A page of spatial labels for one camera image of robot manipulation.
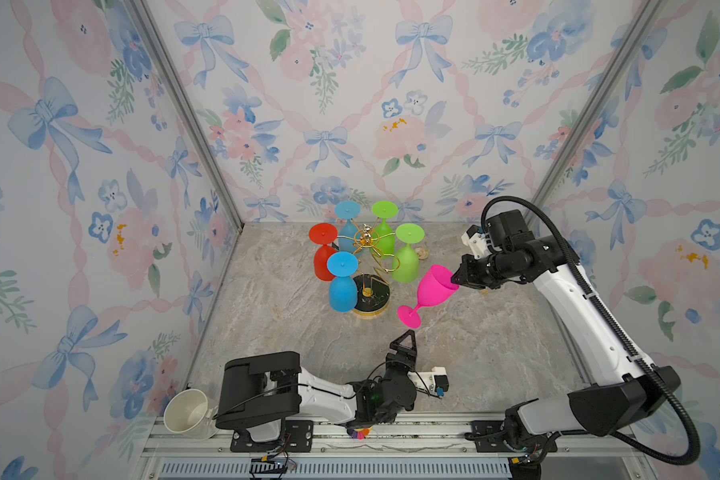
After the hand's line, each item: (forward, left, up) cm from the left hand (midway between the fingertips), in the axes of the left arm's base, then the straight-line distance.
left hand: (407, 337), depth 76 cm
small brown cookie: (+40, -11, -15) cm, 44 cm away
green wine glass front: (+18, -1, +5) cm, 19 cm away
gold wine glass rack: (+23, +8, -13) cm, 28 cm away
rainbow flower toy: (-19, +12, -14) cm, 27 cm away
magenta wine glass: (+6, -5, +13) cm, 16 cm away
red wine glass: (+21, +22, +15) cm, 34 cm away
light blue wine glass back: (+29, +16, +8) cm, 34 cm away
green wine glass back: (+27, +6, +7) cm, 29 cm away
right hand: (+11, -11, +11) cm, 19 cm away
